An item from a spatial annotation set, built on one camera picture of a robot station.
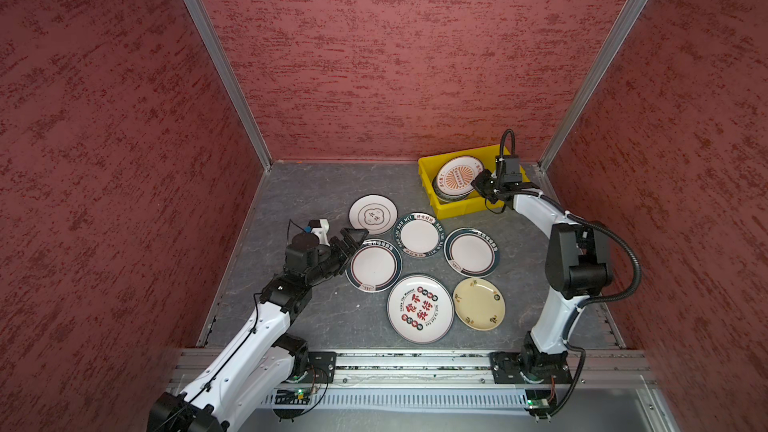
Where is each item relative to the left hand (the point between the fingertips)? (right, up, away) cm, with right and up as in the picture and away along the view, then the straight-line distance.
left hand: (365, 246), depth 77 cm
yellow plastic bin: (+34, +10, +20) cm, 41 cm away
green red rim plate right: (+33, -5, +18) cm, 38 cm away
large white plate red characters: (+15, -19, +7) cm, 26 cm away
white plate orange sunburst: (+30, +20, +27) cm, 46 cm away
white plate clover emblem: (+1, +7, +28) cm, 29 cm away
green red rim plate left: (+1, -9, +16) cm, 18 cm away
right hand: (+34, +17, +21) cm, 43 cm away
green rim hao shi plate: (+17, 0, +22) cm, 28 cm away
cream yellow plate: (+33, -18, +7) cm, 38 cm away
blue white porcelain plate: (+28, +12, +29) cm, 42 cm away
